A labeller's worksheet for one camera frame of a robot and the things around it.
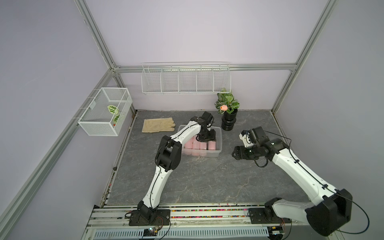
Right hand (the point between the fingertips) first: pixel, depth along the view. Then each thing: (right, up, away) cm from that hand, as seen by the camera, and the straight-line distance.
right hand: (237, 153), depth 80 cm
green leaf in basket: (-67, +24, -1) cm, 72 cm away
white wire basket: (-71, +21, +1) cm, 74 cm away
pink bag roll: (-12, +2, +17) cm, 21 cm away
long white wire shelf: (-29, +47, +19) cm, 59 cm away
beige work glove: (-56, +15, +32) cm, 66 cm away
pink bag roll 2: (-18, 0, +15) cm, 24 cm away
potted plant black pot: (-4, +27, +9) cm, 29 cm away
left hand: (-11, +5, +16) cm, 21 cm away
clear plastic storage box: (-29, 0, +14) cm, 32 cm away
